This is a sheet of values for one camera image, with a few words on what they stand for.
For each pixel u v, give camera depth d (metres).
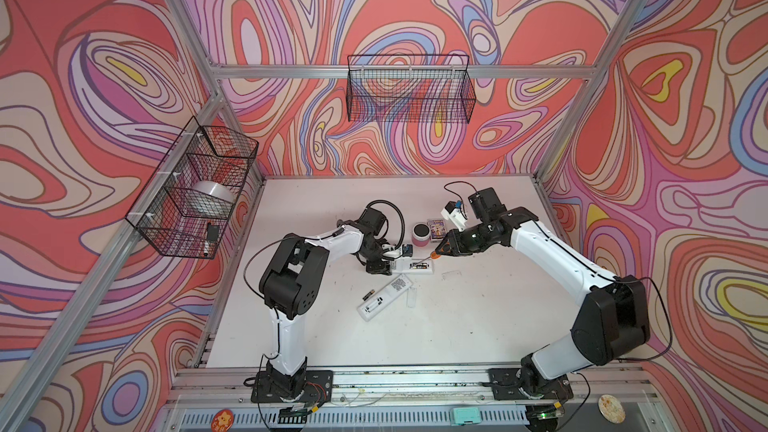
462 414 0.65
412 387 0.75
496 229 0.61
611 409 0.70
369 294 0.88
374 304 0.86
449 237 0.73
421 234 0.96
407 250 0.84
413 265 0.93
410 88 0.96
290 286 0.51
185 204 0.74
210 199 0.70
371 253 0.82
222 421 0.69
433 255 0.82
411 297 0.88
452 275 0.93
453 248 0.73
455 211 0.76
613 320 0.42
